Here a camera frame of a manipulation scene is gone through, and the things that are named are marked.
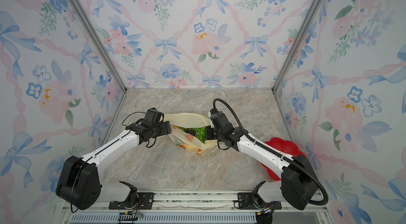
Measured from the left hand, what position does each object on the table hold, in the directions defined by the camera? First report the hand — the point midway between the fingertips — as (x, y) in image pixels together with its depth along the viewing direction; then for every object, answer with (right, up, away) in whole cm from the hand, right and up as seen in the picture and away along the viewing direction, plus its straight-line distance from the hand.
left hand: (165, 127), depth 88 cm
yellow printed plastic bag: (+12, -7, -5) cm, 15 cm away
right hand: (+22, -1, -6) cm, 23 cm away
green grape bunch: (+18, -4, +4) cm, 19 cm away
